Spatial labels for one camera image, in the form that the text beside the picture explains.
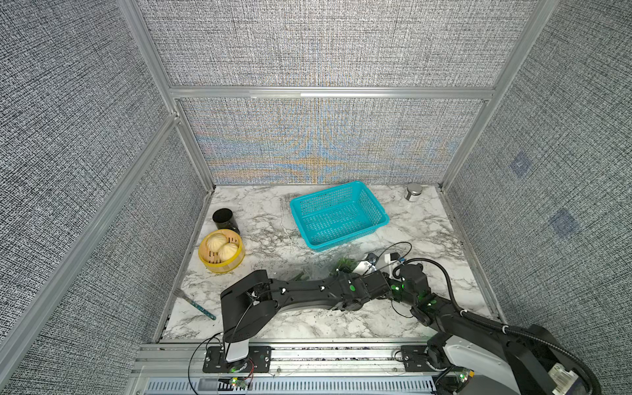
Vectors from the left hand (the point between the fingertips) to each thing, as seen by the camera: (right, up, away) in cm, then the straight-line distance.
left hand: (358, 276), depth 82 cm
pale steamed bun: (-52, +10, +12) cm, 54 cm away
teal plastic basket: (-4, +19, +28) cm, 34 cm away
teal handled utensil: (-63, -7, +6) cm, 64 cm away
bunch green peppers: (-19, -2, +7) cm, 21 cm away
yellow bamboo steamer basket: (-54, +3, +11) cm, 55 cm away
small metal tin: (+30, +30, +29) cm, 52 cm away
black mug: (-50, +18, +15) cm, 55 cm away
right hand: (+1, +1, +1) cm, 2 cm away
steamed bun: (-47, +7, +8) cm, 48 cm away
